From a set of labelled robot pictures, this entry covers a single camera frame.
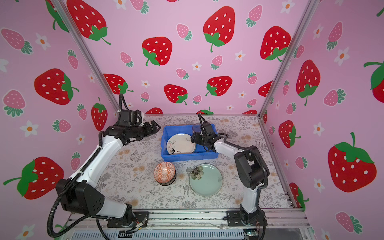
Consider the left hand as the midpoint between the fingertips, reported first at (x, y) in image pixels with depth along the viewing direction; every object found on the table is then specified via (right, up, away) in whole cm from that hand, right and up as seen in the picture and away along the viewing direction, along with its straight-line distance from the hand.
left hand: (155, 128), depth 81 cm
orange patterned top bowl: (+5, -25, +2) cm, 25 cm away
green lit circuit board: (+50, -51, -10) cm, 72 cm away
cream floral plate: (+12, -11, +21) cm, 26 cm away
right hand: (+21, -5, +14) cm, 26 cm away
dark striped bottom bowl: (+9, -29, -2) cm, 30 cm away
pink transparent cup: (+23, +1, +19) cm, 30 cm away
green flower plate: (+31, -32, +5) cm, 45 cm away
